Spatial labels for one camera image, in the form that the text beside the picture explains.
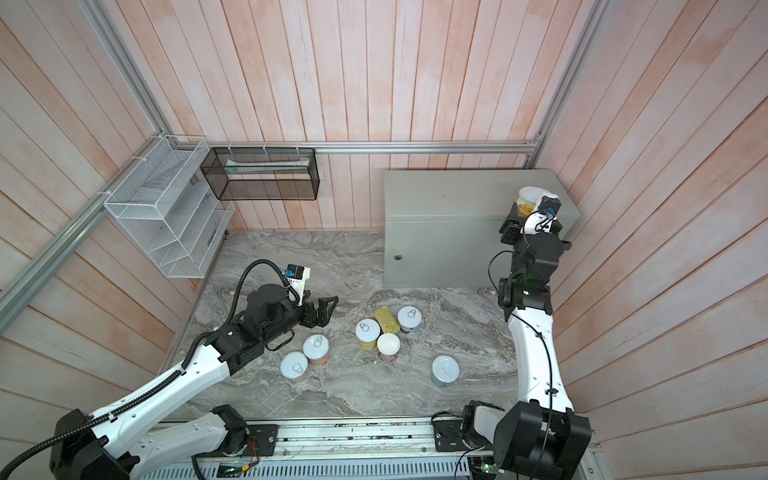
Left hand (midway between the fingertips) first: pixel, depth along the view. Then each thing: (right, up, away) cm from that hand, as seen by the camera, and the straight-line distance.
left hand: (323, 302), depth 76 cm
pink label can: (-9, -18, +4) cm, 21 cm away
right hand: (+50, +24, -8) cm, 56 cm away
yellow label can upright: (+11, -10, +10) cm, 18 cm away
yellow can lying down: (+17, -8, +15) cm, 24 cm away
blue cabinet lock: (+20, +12, +14) cm, 28 cm away
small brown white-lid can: (+17, -14, +7) cm, 23 cm away
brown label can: (-3, -15, +7) cm, 17 cm away
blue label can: (+24, -8, +14) cm, 29 cm away
